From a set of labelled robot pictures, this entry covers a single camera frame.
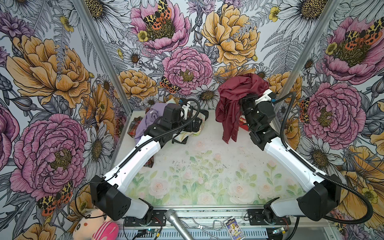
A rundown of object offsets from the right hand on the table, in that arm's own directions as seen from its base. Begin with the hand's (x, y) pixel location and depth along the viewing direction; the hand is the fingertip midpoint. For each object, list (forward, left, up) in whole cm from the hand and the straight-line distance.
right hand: (238, 87), depth 68 cm
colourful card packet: (-48, +3, -44) cm, 66 cm away
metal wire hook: (-46, +21, -45) cm, 68 cm away
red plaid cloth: (+12, +63, -39) cm, 75 cm away
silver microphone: (-42, +32, -41) cm, 67 cm away
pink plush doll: (-45, +66, -37) cm, 88 cm away
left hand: (-7, +21, -17) cm, 28 cm away
